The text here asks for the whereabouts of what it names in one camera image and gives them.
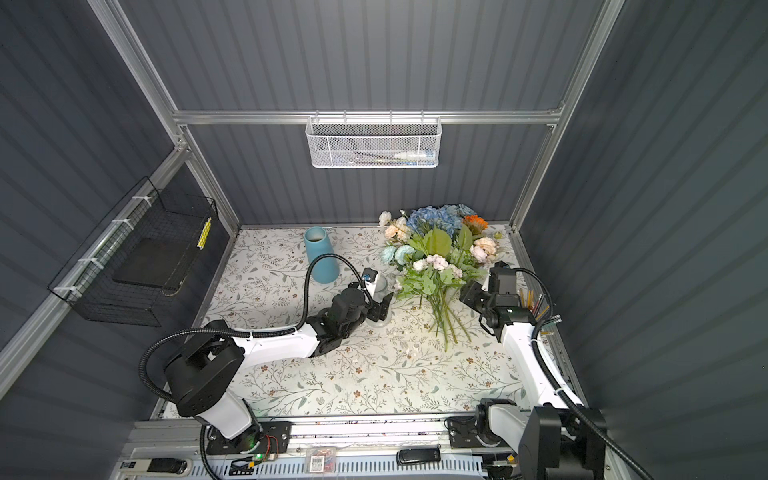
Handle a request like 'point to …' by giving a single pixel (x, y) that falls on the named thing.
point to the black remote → (418, 455)
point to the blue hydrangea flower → (445, 216)
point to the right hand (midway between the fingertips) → (472, 292)
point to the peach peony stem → (484, 249)
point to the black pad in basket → (154, 262)
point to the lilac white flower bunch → (437, 262)
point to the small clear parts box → (320, 460)
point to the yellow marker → (204, 234)
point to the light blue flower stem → (389, 253)
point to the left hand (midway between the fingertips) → (382, 288)
